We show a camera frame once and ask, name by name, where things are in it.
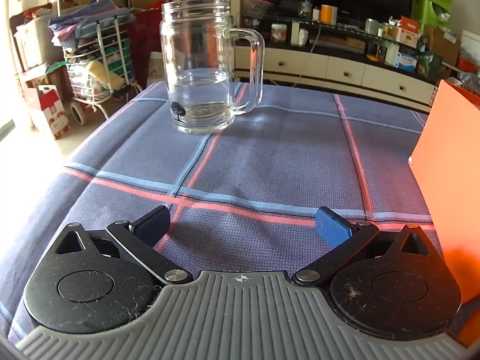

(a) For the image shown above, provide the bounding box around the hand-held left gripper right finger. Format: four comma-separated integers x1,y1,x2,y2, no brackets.
292,206,432,287

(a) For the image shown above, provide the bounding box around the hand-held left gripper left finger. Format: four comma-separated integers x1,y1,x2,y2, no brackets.
55,205,194,286

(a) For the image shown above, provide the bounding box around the orange cardboard box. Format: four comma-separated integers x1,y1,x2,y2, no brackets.
408,79,480,347

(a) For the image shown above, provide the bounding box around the blue checked cloth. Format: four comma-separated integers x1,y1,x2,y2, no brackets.
0,80,443,346

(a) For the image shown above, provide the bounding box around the clear glass mug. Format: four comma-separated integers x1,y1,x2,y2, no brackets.
159,0,266,136

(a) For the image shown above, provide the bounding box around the red house print carton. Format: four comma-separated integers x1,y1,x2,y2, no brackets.
23,84,71,140

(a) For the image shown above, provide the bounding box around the white paper bag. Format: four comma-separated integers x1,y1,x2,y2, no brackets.
150,52,167,83

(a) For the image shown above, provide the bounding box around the white television cabinet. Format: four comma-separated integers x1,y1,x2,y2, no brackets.
240,15,439,113

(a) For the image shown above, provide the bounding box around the blue and white box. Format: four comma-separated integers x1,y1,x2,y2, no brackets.
397,52,418,72

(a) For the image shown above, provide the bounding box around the green snack bag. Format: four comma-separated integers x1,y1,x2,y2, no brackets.
414,50,443,83

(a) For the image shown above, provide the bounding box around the red and white carton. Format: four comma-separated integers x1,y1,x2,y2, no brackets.
394,16,421,47

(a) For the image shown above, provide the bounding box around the white storage box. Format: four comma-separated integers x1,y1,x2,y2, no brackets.
14,17,64,70

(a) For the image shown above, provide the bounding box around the brown cardboard box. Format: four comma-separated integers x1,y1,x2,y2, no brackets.
424,25,462,67

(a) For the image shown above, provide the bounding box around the pink plastic basket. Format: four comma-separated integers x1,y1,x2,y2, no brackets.
242,0,272,19

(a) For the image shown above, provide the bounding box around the green plastic rack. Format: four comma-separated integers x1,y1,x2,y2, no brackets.
412,0,456,31

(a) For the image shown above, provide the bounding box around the white wire shopping trolley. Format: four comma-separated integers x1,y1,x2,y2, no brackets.
48,0,144,126

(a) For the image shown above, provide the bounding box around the white cable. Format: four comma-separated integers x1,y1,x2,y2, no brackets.
295,22,323,88

